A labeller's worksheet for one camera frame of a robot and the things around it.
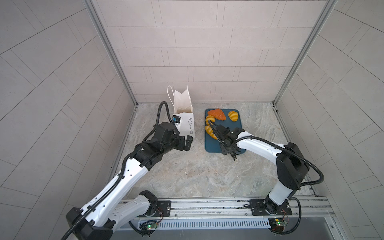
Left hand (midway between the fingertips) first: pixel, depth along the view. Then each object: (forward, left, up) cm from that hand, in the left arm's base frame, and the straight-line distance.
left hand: (189, 135), depth 71 cm
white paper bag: (+29, +6, -14) cm, 32 cm away
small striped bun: (+29, -29, -21) cm, 46 cm away
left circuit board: (-34, +15, -19) cm, 42 cm away
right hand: (+2, -21, -20) cm, 29 cm away
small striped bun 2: (+27, -13, -22) cm, 37 cm away
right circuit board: (-33, -43, -23) cm, 58 cm away
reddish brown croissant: (+29, -18, -20) cm, 40 cm away
